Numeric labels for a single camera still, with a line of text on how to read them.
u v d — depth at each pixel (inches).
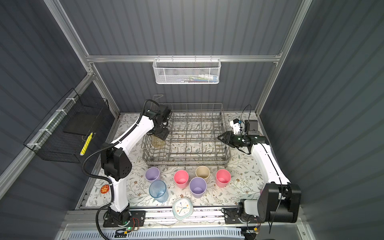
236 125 29.8
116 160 20.1
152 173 33.6
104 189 32.5
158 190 32.0
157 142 31.9
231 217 28.9
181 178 33.8
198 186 32.0
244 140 23.8
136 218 28.6
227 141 27.9
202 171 33.0
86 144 27.3
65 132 28.5
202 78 36.2
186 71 48.8
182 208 29.1
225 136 29.5
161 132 31.5
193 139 40.8
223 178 33.9
